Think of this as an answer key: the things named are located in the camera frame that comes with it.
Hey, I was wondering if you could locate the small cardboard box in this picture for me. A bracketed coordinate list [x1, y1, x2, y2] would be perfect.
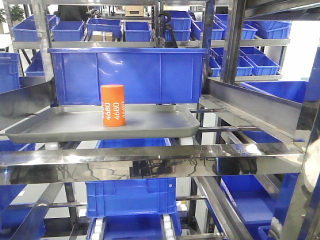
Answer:
[92, 30, 115, 42]

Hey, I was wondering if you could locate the grey metal tray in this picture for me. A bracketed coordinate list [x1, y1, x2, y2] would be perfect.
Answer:
[4, 103, 201, 145]

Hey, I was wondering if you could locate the blue ribbed crate with handle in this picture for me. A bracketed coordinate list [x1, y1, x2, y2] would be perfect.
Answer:
[85, 137, 178, 219]

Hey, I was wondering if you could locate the large cardboard box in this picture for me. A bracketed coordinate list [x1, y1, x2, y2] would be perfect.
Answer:
[124, 6, 145, 17]

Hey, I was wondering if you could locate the large smooth blue bin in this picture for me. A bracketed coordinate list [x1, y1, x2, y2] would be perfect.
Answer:
[47, 47, 208, 106]

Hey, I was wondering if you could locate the steel rack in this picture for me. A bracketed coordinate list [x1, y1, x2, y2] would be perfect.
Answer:
[0, 0, 320, 240]
[11, 0, 292, 83]

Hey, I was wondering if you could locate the orange cylindrical capacitor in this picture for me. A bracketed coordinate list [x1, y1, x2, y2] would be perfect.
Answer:
[100, 84, 126, 128]

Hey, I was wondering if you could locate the row of blue bins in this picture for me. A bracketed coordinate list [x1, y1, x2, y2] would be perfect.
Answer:
[11, 10, 293, 77]

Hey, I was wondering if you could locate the blue plastic bin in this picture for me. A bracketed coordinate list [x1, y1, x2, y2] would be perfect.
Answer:
[0, 52, 21, 94]
[0, 139, 36, 213]
[0, 206, 46, 240]
[219, 174, 300, 227]
[240, 80, 309, 104]

